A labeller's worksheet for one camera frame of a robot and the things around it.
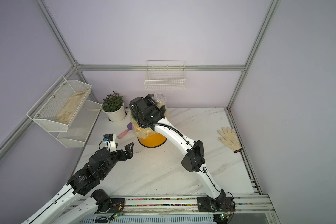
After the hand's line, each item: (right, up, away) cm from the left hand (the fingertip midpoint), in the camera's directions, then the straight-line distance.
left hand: (125, 145), depth 73 cm
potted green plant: (-19, +24, +27) cm, 41 cm away
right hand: (+18, +27, +6) cm, 33 cm away
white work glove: (+68, 0, +28) cm, 73 cm away
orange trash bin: (+11, -1, +25) cm, 27 cm away
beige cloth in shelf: (-34, +17, +3) cm, 38 cm away
